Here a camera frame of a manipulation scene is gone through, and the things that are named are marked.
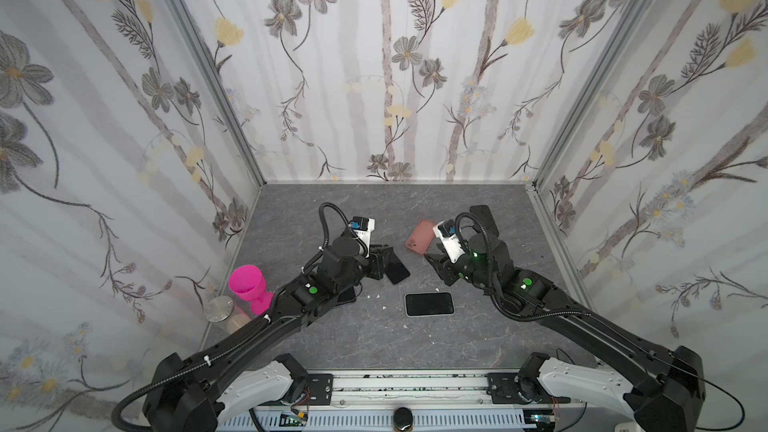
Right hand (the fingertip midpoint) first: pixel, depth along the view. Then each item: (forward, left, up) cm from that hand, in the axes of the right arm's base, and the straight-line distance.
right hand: (429, 245), depth 73 cm
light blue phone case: (-10, -3, -24) cm, 26 cm away
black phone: (+5, +7, -24) cm, 26 cm away
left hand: (+1, +11, -2) cm, 11 cm away
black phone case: (+28, -27, -26) cm, 47 cm away
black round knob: (-35, +5, -14) cm, 38 cm away
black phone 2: (-6, -5, -26) cm, 27 cm away
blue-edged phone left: (-15, +19, +2) cm, 24 cm away
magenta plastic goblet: (-6, +47, -13) cm, 49 cm away
